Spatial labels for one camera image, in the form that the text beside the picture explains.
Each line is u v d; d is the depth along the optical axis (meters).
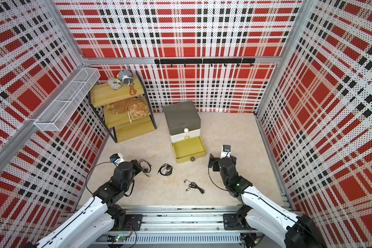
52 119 0.69
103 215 0.54
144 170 0.84
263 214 0.49
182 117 0.93
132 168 0.62
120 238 0.69
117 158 0.69
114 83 0.84
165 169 0.92
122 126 1.11
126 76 0.86
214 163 0.75
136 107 0.89
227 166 0.59
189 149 0.96
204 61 0.88
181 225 0.74
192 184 0.86
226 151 0.70
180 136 0.91
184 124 0.89
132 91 0.86
